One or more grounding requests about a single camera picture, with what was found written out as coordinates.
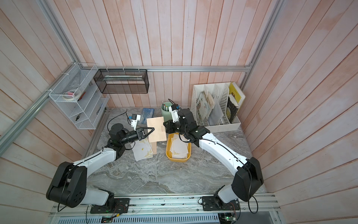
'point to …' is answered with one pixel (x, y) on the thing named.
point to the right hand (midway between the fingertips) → (163, 123)
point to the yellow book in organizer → (237, 93)
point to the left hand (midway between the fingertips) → (154, 131)
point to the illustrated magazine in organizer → (205, 105)
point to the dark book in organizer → (231, 109)
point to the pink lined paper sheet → (154, 145)
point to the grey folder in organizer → (217, 114)
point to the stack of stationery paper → (179, 148)
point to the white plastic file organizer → (221, 91)
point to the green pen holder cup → (165, 111)
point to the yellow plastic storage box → (168, 147)
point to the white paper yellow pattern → (141, 150)
